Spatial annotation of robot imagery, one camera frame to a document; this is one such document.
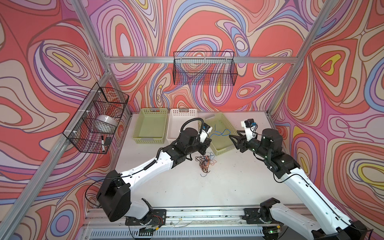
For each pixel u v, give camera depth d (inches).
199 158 30.7
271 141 20.3
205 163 31.4
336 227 15.0
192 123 21.8
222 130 28.5
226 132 28.2
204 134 26.0
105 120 28.6
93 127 28.0
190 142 23.2
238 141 24.9
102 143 28.3
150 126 45.1
